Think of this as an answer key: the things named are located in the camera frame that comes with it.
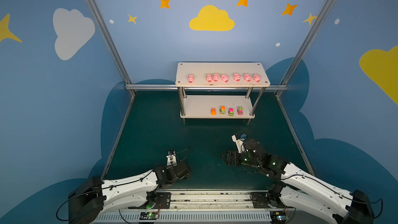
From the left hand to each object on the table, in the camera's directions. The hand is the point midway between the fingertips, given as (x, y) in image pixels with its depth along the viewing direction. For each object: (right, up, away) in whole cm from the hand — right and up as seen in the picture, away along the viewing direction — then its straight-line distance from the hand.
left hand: (183, 170), depth 84 cm
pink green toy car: (+30, +32, +17) cm, 47 cm away
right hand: (+23, +11, -7) cm, 26 cm away
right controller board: (+46, -17, -12) cm, 51 cm away
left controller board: (-14, -16, -13) cm, 25 cm away
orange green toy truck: (+24, +33, +17) cm, 44 cm away
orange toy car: (+18, +32, +18) cm, 41 cm away
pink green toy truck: (+36, +32, +18) cm, 51 cm away
